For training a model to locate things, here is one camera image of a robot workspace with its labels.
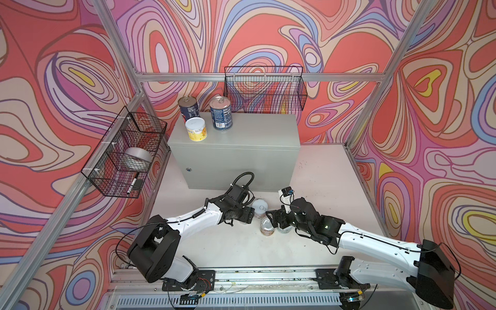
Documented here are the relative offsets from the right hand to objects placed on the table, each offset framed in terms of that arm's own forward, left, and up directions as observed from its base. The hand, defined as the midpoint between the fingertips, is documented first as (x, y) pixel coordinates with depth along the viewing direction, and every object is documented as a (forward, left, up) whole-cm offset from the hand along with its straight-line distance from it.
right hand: (275, 214), depth 79 cm
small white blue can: (-4, -4, -8) cm, 10 cm away
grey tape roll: (+14, +52, +22) cm, 58 cm away
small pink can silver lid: (-4, +4, -4) cm, 7 cm away
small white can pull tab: (+7, +6, -6) cm, 11 cm away
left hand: (+5, +11, -7) cm, 14 cm away
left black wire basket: (+30, +61, +23) cm, 72 cm away
